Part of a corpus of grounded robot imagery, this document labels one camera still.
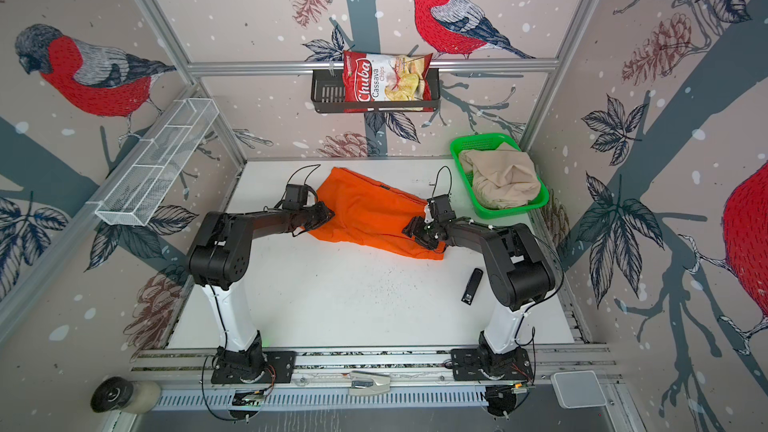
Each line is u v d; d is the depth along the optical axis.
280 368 0.73
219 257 0.53
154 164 0.77
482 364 0.66
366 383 0.70
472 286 0.84
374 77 0.88
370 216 1.00
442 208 0.79
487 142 1.18
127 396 0.62
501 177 1.00
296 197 0.83
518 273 0.49
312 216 0.90
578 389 0.70
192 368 0.76
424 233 0.85
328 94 0.95
